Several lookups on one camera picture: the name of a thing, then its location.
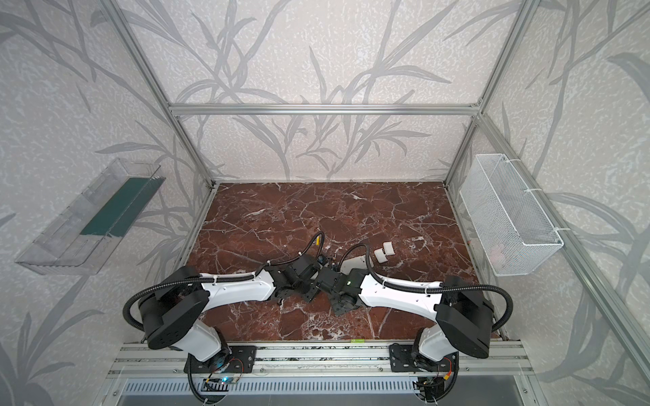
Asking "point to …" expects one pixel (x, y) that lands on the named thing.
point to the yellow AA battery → (317, 240)
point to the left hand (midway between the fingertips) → (320, 280)
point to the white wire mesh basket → (516, 233)
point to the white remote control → (347, 265)
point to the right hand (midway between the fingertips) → (341, 294)
